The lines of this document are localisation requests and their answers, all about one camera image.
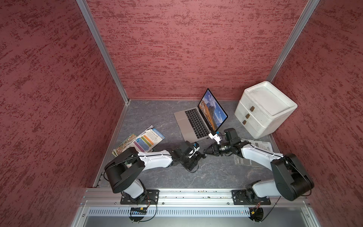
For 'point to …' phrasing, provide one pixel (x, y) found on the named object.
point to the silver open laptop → (196, 123)
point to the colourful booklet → (147, 141)
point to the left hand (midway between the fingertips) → (190, 161)
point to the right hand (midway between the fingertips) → (204, 154)
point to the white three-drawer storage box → (263, 108)
